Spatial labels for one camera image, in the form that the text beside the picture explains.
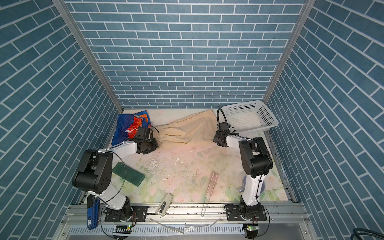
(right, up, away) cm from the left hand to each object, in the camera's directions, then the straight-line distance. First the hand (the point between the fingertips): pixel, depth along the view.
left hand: (158, 145), depth 96 cm
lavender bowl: (+49, -20, -20) cm, 57 cm away
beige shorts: (+28, +11, +12) cm, 32 cm away
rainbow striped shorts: (-26, +13, +11) cm, 31 cm away
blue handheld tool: (-25, -27, -24) cm, 44 cm away
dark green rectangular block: (-13, -17, -9) cm, 23 cm away
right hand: (+40, +5, +6) cm, 41 cm away
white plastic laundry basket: (+65, +19, +18) cm, 70 cm away
